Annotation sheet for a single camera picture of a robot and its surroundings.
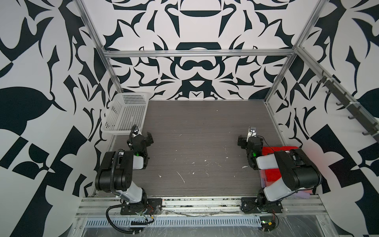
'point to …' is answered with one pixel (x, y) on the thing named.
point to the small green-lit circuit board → (267, 222)
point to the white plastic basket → (125, 110)
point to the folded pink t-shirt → (262, 175)
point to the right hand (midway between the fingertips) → (251, 134)
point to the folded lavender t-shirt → (302, 193)
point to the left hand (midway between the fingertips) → (139, 132)
